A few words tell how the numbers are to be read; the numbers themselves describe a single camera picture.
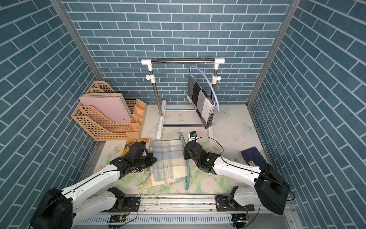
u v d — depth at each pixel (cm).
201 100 87
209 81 76
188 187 77
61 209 39
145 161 73
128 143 97
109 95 85
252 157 92
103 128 87
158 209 73
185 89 112
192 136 72
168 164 82
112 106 86
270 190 42
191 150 62
